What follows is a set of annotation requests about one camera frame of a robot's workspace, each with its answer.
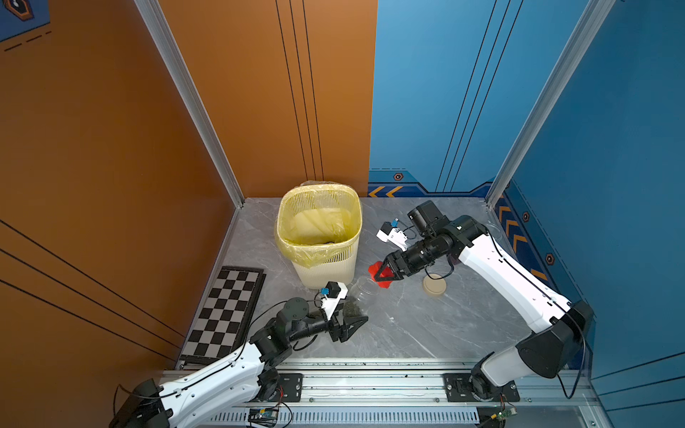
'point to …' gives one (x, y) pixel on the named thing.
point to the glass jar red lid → (362, 297)
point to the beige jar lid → (434, 286)
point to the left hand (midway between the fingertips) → (360, 306)
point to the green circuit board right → (501, 415)
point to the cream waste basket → (341, 267)
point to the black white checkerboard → (226, 320)
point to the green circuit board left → (266, 416)
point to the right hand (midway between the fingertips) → (385, 273)
